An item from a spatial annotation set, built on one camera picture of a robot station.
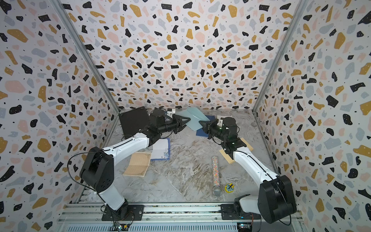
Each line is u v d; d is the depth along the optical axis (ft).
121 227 2.32
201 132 2.42
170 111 2.64
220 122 2.44
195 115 2.72
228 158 3.11
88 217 2.40
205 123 2.50
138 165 3.00
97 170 1.51
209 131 2.31
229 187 2.68
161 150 3.20
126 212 2.27
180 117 2.52
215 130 2.29
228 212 2.40
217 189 2.56
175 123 2.40
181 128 2.52
